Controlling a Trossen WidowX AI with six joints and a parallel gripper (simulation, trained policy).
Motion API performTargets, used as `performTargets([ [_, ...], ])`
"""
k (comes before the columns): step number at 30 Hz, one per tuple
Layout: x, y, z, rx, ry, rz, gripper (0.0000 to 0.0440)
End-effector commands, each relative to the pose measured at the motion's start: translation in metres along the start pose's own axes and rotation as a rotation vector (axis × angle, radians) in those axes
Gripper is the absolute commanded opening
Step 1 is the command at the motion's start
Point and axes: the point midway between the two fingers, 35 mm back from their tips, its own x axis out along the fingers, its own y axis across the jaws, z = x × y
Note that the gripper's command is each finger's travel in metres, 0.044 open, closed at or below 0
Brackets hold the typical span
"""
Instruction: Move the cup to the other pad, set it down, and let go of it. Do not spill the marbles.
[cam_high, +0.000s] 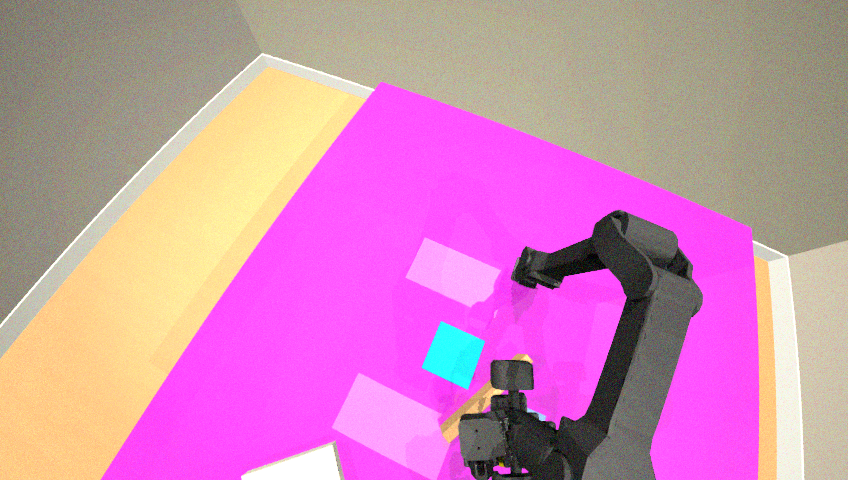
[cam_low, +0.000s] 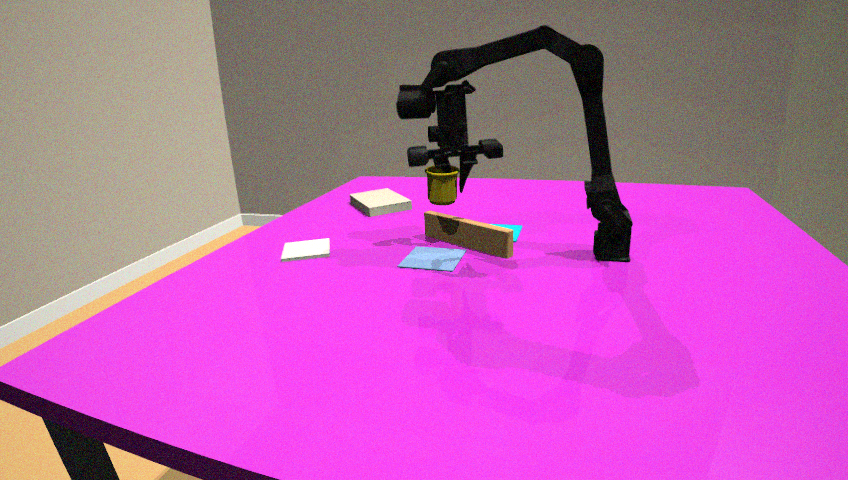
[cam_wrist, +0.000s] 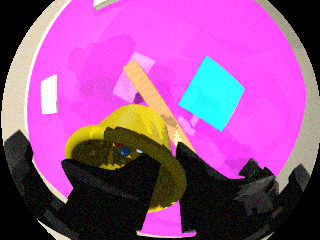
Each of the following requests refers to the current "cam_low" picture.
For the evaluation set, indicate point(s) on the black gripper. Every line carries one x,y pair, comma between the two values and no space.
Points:
453,137

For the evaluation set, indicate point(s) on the yellow cup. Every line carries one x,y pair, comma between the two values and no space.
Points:
441,187

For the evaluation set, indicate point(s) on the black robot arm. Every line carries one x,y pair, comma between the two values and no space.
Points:
612,240

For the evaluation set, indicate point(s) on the cream flat square block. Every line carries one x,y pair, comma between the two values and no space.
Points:
380,202

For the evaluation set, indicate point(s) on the brown rectangular bar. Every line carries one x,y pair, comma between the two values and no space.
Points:
476,235

